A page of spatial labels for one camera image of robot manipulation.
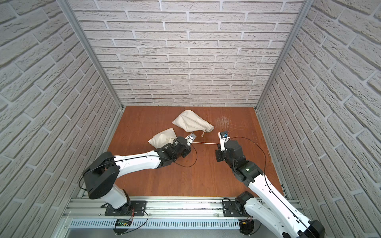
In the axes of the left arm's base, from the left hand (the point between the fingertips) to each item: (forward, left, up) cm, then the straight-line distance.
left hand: (185, 137), depth 88 cm
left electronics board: (-41, +31, -15) cm, 54 cm away
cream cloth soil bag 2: (+15, -4, -3) cm, 15 cm away
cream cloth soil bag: (+2, +14, -5) cm, 15 cm away
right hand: (-9, -17, +8) cm, 21 cm away
